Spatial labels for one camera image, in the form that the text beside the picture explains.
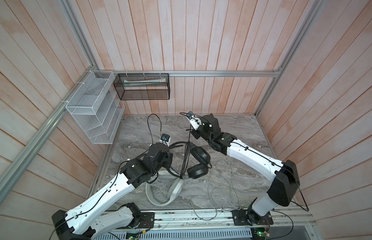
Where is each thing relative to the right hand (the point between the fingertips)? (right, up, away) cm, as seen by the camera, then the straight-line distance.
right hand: (194, 120), depth 79 cm
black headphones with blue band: (+2, -18, -16) cm, 24 cm away
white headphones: (-10, -37, -5) cm, 38 cm away
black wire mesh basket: (-35, +26, +24) cm, 49 cm away
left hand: (-13, -18, -7) cm, 23 cm away
